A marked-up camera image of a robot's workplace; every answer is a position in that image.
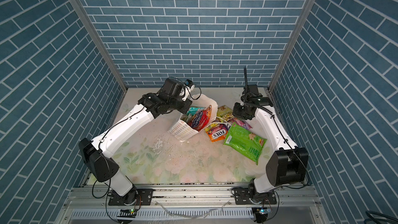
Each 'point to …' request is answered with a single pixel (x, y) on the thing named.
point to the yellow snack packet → (224, 113)
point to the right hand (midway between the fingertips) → (234, 111)
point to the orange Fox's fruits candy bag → (216, 131)
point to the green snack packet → (245, 142)
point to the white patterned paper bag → (182, 130)
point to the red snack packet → (199, 120)
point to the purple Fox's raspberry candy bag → (240, 122)
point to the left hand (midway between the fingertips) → (190, 101)
